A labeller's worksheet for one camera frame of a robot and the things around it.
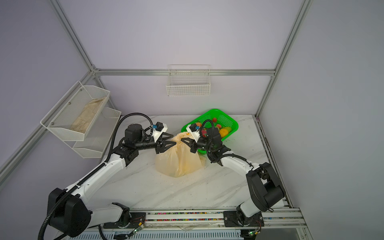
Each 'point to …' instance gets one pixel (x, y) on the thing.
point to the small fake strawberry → (214, 120)
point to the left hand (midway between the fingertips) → (173, 139)
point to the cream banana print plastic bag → (179, 160)
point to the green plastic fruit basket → (202, 151)
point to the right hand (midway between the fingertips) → (181, 139)
